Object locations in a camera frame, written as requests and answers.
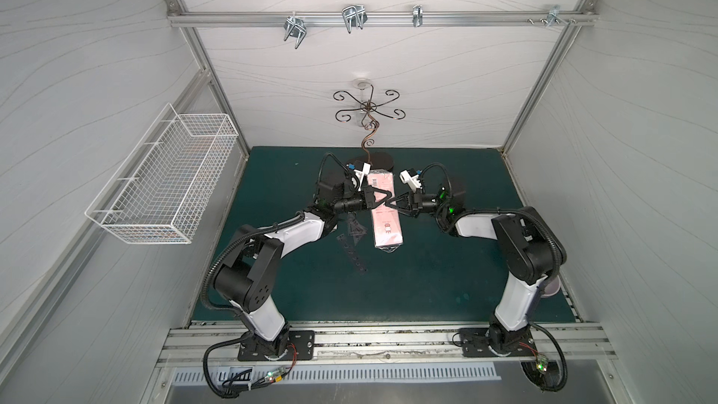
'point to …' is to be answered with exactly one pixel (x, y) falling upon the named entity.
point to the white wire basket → (160, 191)
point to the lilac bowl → (552, 287)
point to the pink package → (386, 219)
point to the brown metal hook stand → (369, 108)
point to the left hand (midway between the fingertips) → (393, 197)
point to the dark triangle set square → (355, 227)
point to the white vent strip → (344, 374)
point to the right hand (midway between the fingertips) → (385, 205)
